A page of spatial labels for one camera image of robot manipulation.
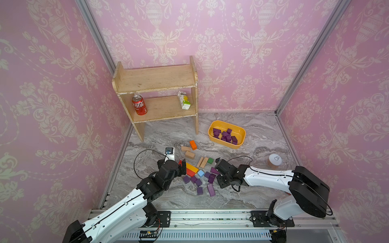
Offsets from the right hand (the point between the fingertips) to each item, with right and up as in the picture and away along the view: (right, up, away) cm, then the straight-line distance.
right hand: (220, 180), depth 86 cm
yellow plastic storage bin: (+11, +24, +20) cm, 33 cm away
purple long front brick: (-6, -4, -3) cm, 8 cm away
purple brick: (0, +27, +20) cm, 33 cm away
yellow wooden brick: (-17, +6, +4) cm, 18 cm away
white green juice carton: (-21, +46, +5) cm, 51 cm away
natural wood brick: (-21, +16, +14) cm, 30 cm away
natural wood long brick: (-12, +9, +6) cm, 16 cm away
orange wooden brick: (-16, +19, +14) cm, 28 cm away
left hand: (-23, +13, -6) cm, 27 cm away
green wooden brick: (-5, +10, +8) cm, 14 cm away
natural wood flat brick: (-18, +13, +10) cm, 25 cm away
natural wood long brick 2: (-9, +9, +6) cm, 14 cm away
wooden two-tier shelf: (-43, +56, +26) cm, 75 cm away
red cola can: (-46, +43, -3) cm, 63 cm away
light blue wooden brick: (-11, +4, +1) cm, 12 cm away
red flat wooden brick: (-17, +4, +3) cm, 18 cm away
